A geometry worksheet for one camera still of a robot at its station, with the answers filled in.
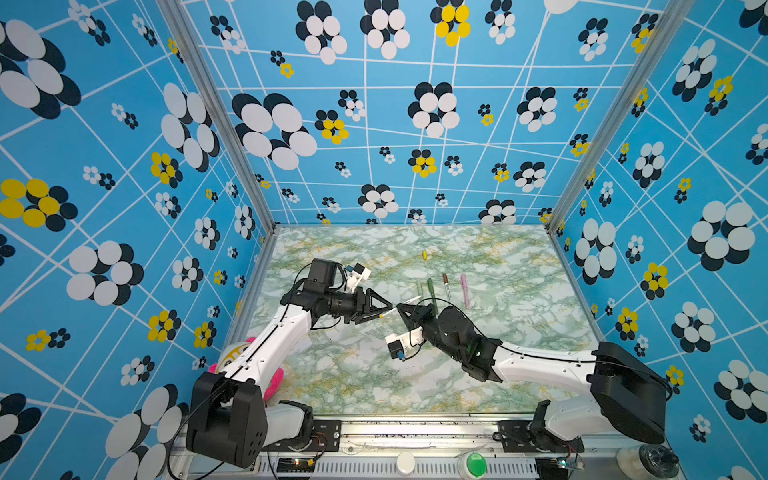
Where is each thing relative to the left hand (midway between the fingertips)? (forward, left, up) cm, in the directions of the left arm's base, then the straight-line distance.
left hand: (388, 310), depth 75 cm
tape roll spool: (-31, -55, -9) cm, 64 cm away
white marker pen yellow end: (+2, -5, +1) cm, 6 cm away
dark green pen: (+18, -15, -20) cm, 30 cm away
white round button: (-31, -4, -13) cm, 33 cm away
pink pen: (+19, -26, -20) cm, 38 cm away
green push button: (-31, -18, -11) cm, 38 cm away
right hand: (+4, -5, 0) cm, 6 cm away
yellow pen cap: (+33, -13, -19) cm, 40 cm away
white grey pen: (+20, -20, -19) cm, 34 cm away
